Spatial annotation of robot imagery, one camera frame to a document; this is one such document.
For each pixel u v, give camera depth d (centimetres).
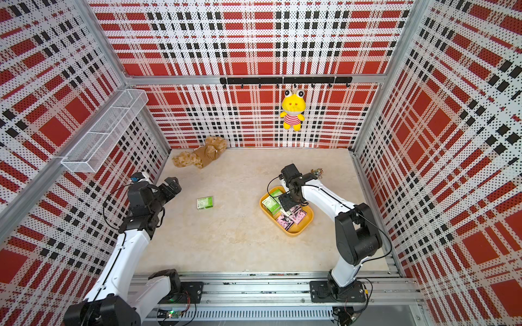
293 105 91
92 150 71
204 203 96
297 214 91
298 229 89
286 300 73
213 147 107
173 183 74
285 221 89
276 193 96
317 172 110
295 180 66
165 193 71
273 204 91
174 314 69
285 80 88
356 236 46
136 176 68
